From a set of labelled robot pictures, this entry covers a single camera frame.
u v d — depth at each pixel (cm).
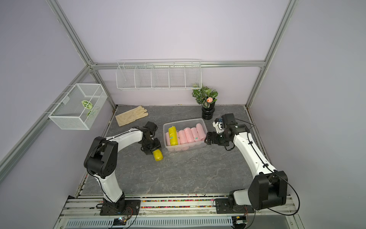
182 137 96
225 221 71
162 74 99
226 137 61
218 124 77
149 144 81
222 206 74
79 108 83
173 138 93
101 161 50
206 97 99
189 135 98
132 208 73
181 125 108
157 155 89
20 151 54
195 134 99
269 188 40
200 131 99
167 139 94
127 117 115
